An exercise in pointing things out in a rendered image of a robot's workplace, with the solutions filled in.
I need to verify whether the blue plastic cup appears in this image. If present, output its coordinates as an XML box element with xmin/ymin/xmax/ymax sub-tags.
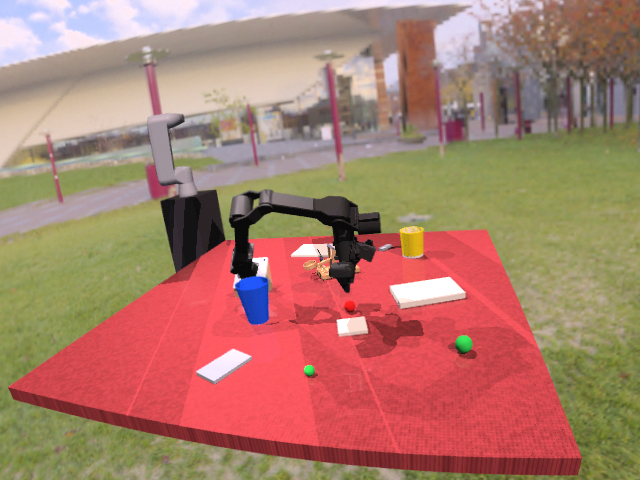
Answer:
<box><xmin>235</xmin><ymin>277</ymin><xmax>269</xmax><ymax>325</ymax></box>

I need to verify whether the yellow mug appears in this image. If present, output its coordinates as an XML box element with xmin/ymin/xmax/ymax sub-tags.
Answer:
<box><xmin>400</xmin><ymin>227</ymin><xmax>423</xmax><ymax>259</ymax></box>

